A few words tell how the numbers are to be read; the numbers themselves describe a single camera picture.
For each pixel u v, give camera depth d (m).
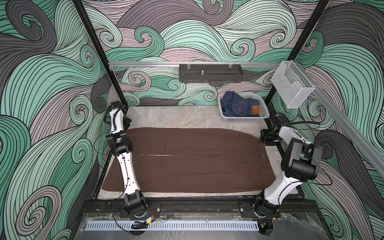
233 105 1.11
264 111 1.07
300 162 0.49
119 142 0.69
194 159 0.90
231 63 0.93
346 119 0.60
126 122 0.94
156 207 0.74
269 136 0.79
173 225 0.70
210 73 0.95
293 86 0.78
